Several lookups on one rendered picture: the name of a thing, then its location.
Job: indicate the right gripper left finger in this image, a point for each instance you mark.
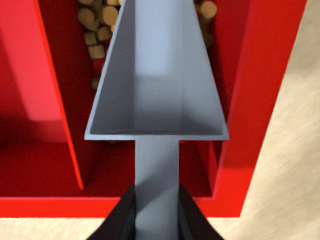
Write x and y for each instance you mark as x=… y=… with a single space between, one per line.
x=120 y=222

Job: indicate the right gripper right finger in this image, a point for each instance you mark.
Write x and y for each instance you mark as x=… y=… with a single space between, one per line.
x=192 y=223

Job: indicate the red box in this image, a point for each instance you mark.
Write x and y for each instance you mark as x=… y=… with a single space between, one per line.
x=252 y=45

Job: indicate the grey scoop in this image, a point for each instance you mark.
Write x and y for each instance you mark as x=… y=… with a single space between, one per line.
x=157 y=87

